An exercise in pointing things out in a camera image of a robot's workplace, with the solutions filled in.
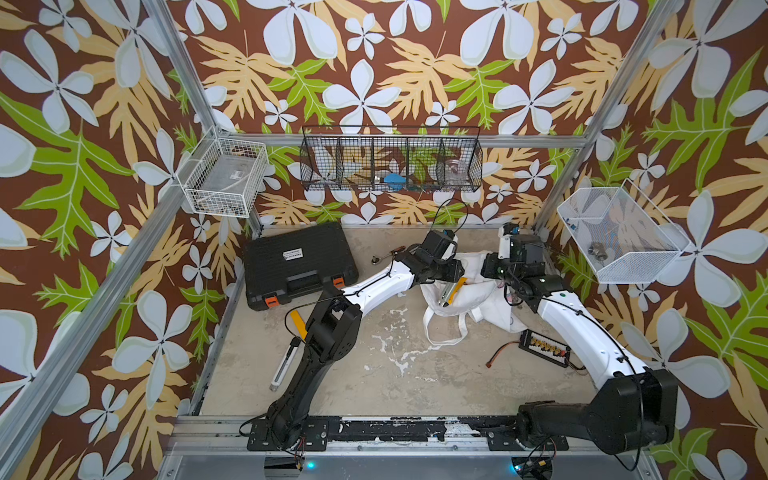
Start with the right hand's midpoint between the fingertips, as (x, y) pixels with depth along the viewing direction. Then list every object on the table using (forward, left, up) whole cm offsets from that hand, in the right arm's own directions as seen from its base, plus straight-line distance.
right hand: (484, 255), depth 84 cm
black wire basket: (+33, +26, +10) cm, 44 cm away
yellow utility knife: (-3, +6, -11) cm, 13 cm away
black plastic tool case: (+7, +60, -14) cm, 62 cm away
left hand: (0, +5, -6) cm, 7 cm away
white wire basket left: (+19, +76, +14) cm, 79 cm away
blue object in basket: (+25, +25, +7) cm, 36 cm away
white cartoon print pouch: (-9, 0, -9) cm, 13 cm away
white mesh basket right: (+1, -37, +6) cm, 37 cm away
